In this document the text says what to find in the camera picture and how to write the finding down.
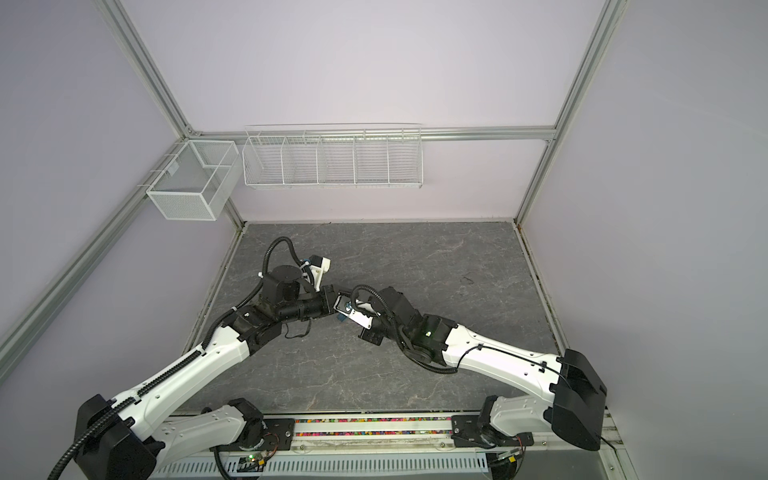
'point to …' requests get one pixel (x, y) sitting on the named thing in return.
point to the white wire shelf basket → (340, 155)
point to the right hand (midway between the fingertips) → (357, 310)
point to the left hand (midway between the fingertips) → (355, 300)
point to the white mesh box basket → (198, 180)
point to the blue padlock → (341, 317)
